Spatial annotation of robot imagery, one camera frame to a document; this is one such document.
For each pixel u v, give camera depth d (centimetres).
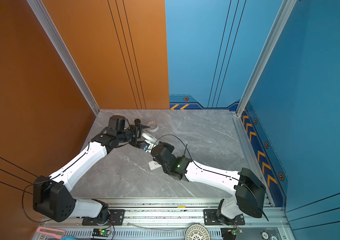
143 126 71
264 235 68
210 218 72
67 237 66
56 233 70
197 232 68
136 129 70
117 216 74
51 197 40
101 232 71
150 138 76
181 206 79
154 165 90
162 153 55
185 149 99
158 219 75
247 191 40
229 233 70
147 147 64
